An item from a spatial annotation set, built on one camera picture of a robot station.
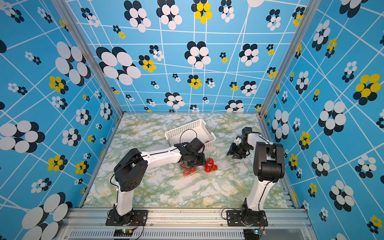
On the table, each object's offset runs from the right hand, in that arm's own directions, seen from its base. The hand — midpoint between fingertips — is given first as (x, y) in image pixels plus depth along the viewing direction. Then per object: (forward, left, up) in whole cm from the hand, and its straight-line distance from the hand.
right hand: (232, 154), depth 96 cm
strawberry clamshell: (-10, +13, +2) cm, 16 cm away
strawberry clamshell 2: (-6, +14, +3) cm, 16 cm away
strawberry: (-12, +25, +3) cm, 28 cm away
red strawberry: (-9, +31, +3) cm, 33 cm away
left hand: (-8, +17, +4) cm, 19 cm away
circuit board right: (-42, -4, +1) cm, 42 cm away
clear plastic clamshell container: (-12, +28, +7) cm, 31 cm away
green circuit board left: (-42, +59, -2) cm, 72 cm away
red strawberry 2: (-13, +29, +3) cm, 32 cm away
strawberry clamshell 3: (-9, +17, +2) cm, 20 cm away
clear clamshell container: (-8, +11, +2) cm, 14 cm away
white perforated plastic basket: (+4, +29, +17) cm, 34 cm away
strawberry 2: (-11, +17, +3) cm, 20 cm away
